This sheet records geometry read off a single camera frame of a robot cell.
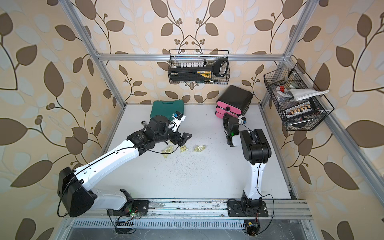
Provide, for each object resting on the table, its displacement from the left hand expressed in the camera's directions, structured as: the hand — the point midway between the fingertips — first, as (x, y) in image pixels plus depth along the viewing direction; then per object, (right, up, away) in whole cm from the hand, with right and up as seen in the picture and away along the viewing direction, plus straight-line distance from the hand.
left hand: (186, 130), depth 74 cm
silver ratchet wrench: (-34, +3, +34) cm, 49 cm away
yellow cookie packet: (-13, -14, +19) cm, 27 cm away
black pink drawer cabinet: (+31, +18, +28) cm, 46 cm away
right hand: (+24, +10, +28) cm, 38 cm away
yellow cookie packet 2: (-3, -13, +20) cm, 25 cm away
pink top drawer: (+27, +13, +22) cm, 38 cm away
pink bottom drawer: (+21, +9, +32) cm, 39 cm away
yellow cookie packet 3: (+7, -13, +19) cm, 24 cm away
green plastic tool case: (-25, +14, +42) cm, 51 cm away
